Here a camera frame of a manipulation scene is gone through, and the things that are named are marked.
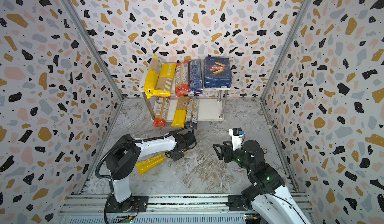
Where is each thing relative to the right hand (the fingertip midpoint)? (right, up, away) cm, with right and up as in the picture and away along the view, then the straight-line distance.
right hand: (216, 142), depth 68 cm
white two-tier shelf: (0, +17, +38) cm, 42 cm away
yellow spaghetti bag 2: (-22, +9, +29) cm, 37 cm away
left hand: (-23, -10, +21) cm, 32 cm away
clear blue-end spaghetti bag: (-13, +14, +32) cm, 37 cm away
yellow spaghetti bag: (-26, +28, +8) cm, 39 cm away
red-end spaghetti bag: (-34, +14, +32) cm, 49 cm away
